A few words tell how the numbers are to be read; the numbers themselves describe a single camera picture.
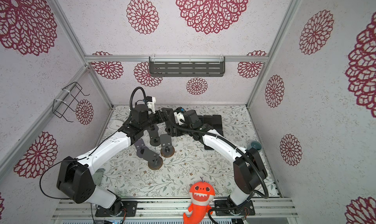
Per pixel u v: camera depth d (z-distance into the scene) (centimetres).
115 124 106
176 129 71
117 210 66
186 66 94
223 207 73
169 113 73
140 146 91
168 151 94
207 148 96
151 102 71
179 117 75
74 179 42
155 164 83
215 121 113
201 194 70
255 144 90
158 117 70
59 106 72
